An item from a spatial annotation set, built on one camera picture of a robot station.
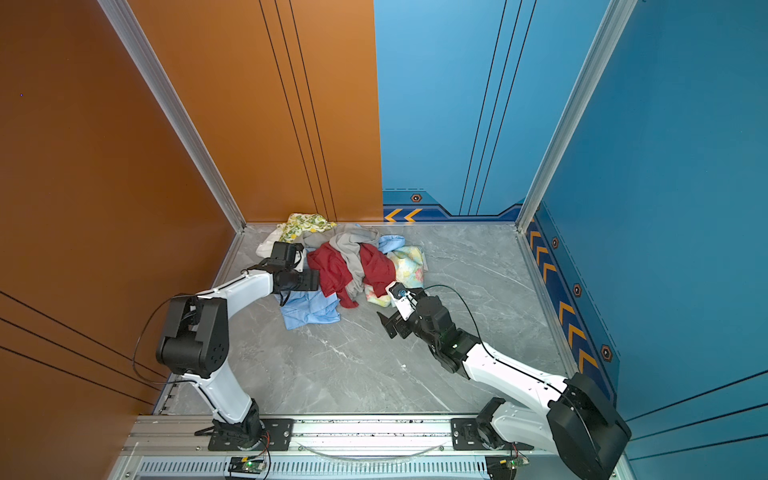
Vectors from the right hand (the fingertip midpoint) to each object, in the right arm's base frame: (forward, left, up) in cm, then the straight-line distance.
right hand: (390, 301), depth 80 cm
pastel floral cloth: (+18, -6, -8) cm, 20 cm away
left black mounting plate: (-29, +28, -15) cm, 43 cm away
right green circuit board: (-34, -30, -16) cm, 48 cm away
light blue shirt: (+5, +26, -12) cm, 29 cm away
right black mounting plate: (-29, -18, -15) cm, 37 cm away
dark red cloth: (+14, +4, -6) cm, 16 cm away
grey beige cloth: (+23, +15, -1) cm, 28 cm away
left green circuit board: (-35, +35, -17) cm, 52 cm away
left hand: (+16, +28, -10) cm, 33 cm away
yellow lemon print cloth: (+37, +38, -9) cm, 54 cm away
